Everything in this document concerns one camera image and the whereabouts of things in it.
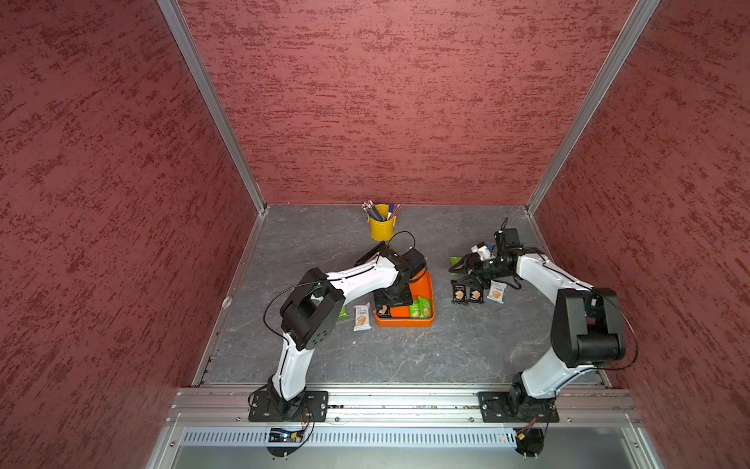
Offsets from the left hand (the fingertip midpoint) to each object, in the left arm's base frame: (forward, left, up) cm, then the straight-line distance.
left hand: (394, 309), depth 88 cm
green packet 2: (+1, -10, -1) cm, 10 cm away
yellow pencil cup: (+29, +4, +4) cm, 30 cm away
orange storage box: (+11, -9, -5) cm, 15 cm away
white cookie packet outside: (+8, -34, -2) cm, 35 cm away
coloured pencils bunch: (+31, +9, +14) cm, 35 cm away
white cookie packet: (-2, +10, -3) cm, 10 cm away
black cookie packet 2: (+7, -28, -2) cm, 29 cm away
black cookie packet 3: (0, +3, -2) cm, 4 cm away
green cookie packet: (-1, +16, -2) cm, 16 cm away
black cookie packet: (+8, -22, -2) cm, 23 cm away
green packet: (0, -6, -1) cm, 7 cm away
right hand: (+8, -18, +7) cm, 21 cm away
